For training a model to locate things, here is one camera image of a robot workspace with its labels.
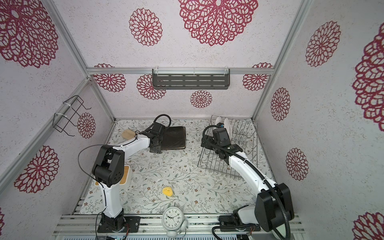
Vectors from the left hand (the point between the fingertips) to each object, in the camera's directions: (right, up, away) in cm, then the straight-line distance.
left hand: (161, 141), depth 100 cm
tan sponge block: (-24, +5, +6) cm, 25 cm away
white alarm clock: (+12, -37, -29) cm, 48 cm away
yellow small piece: (+7, -26, -18) cm, 33 cm away
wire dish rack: (+60, +4, +13) cm, 61 cm away
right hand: (+30, +3, -16) cm, 34 cm away
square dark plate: (+8, +2, +6) cm, 10 cm away
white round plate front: (+38, +14, -4) cm, 40 cm away
